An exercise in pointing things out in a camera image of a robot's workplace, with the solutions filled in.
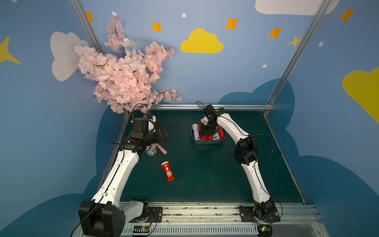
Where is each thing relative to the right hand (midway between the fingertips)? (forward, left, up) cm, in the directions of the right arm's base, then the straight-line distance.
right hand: (205, 133), depth 99 cm
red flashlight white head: (-23, +23, -3) cm, 33 cm away
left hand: (-13, +24, +17) cm, 32 cm away
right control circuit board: (-52, -31, -11) cm, 61 cm away
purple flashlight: (+1, +6, 0) cm, 6 cm away
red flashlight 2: (-3, -4, -1) cm, 5 cm away
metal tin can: (-14, +34, -1) cm, 37 cm away
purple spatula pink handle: (-13, +26, -5) cm, 30 cm away
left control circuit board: (-55, +31, -9) cm, 64 cm away
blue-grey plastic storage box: (-4, -2, -4) cm, 6 cm away
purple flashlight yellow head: (-3, -8, 0) cm, 8 cm away
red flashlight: (-4, 0, 0) cm, 4 cm away
